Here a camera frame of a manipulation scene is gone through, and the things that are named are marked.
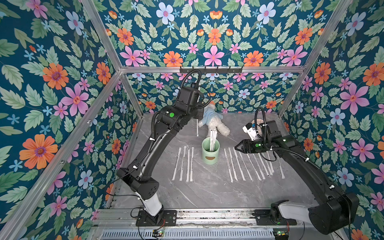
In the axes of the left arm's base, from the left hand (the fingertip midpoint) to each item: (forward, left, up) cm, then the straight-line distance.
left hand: (200, 106), depth 70 cm
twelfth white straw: (-3, +15, -39) cm, 42 cm away
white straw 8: (-25, -29, -13) cm, 40 cm away
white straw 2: (-13, -19, -39) cm, 45 cm away
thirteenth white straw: (-11, +10, -39) cm, 42 cm away
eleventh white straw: (-15, +7, -39) cm, 42 cm away
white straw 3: (-19, -23, -39) cm, 49 cm away
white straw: (-23, -16, -39) cm, 48 cm away
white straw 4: (-16, -26, -39) cm, 50 cm away
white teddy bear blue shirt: (+18, -9, -30) cm, 36 cm away
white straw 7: (-15, -41, -39) cm, 59 cm away
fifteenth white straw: (-2, +2, -13) cm, 14 cm away
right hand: (-12, -20, -17) cm, 29 cm away
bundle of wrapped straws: (-3, -7, -23) cm, 25 cm away
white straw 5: (-14, -34, -40) cm, 55 cm away
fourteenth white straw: (-13, +13, -38) cm, 42 cm away
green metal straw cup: (-12, -4, -30) cm, 33 cm away
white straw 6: (-15, -38, -40) cm, 57 cm away
